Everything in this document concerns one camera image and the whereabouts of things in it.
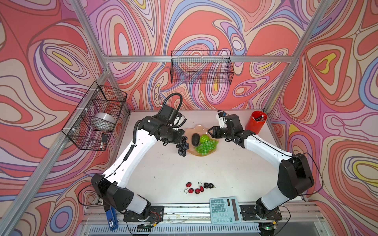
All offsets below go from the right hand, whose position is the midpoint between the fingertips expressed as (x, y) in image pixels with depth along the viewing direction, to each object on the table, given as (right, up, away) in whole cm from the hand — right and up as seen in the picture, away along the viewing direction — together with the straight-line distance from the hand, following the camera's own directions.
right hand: (211, 133), depth 88 cm
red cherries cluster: (-12, -31, -8) cm, 34 cm away
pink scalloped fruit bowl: (-5, +1, +17) cm, 17 cm away
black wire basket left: (-63, +5, -14) cm, 65 cm away
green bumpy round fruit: (-4, -4, +8) cm, 9 cm away
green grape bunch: (-4, -9, +3) cm, 11 cm away
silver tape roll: (-56, +9, -16) cm, 59 cm away
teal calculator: (+4, -38, -15) cm, 41 cm away
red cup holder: (+31, +7, +10) cm, 34 cm away
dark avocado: (-9, -4, +9) cm, 13 cm away
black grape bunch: (-17, -6, -12) cm, 22 cm away
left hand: (-16, -1, -15) cm, 22 cm away
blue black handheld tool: (-51, -40, -18) cm, 67 cm away
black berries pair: (-4, -29, -7) cm, 30 cm away
